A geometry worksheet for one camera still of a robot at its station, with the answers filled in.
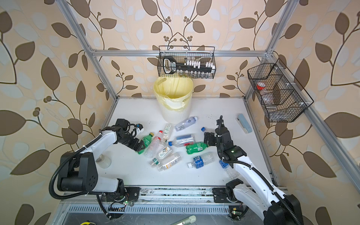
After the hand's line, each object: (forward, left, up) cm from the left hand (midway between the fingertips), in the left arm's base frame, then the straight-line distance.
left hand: (135, 142), depth 88 cm
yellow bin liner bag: (+39, -27, +13) cm, 49 cm away
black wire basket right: (+11, -83, +30) cm, 89 cm away
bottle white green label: (-7, -19, 0) cm, 20 cm away
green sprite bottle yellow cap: (-3, -37, -1) cm, 37 cm away
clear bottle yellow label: (-12, -23, -1) cm, 26 cm away
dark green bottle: (+1, -6, 0) cm, 7 cm away
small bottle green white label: (+8, -20, 0) cm, 21 cm away
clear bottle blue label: (+11, -48, -2) cm, 50 cm away
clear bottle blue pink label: (+3, -30, -2) cm, 30 cm away
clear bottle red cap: (-1, -11, -2) cm, 11 cm away
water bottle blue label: (-17, -57, +1) cm, 60 cm away
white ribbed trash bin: (+15, -25, +21) cm, 36 cm away
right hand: (+2, -48, +9) cm, 49 cm away
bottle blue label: (-12, -40, 0) cm, 42 cm away
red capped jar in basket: (+22, -75, +29) cm, 84 cm away
